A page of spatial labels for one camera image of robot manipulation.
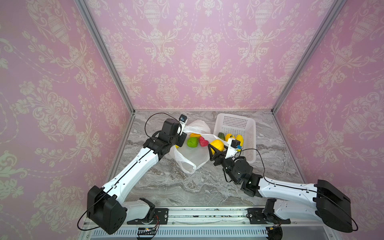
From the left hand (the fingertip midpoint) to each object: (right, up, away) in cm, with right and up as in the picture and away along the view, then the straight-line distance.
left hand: (181, 132), depth 79 cm
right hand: (+16, -6, -7) cm, 19 cm away
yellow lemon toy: (+18, -5, -9) cm, 21 cm away
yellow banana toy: (-2, -7, -8) cm, 10 cm away
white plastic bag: (+5, -18, +15) cm, 24 cm away
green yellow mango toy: (+25, -3, +21) cm, 33 cm away
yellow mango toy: (+37, -5, +19) cm, 42 cm away
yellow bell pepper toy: (+30, -4, +19) cm, 36 cm away
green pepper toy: (+5, -7, +17) cm, 19 cm away
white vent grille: (-22, -48, -8) cm, 53 cm away
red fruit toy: (+12, -7, +18) cm, 23 cm away
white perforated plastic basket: (+31, +4, +30) cm, 43 cm away
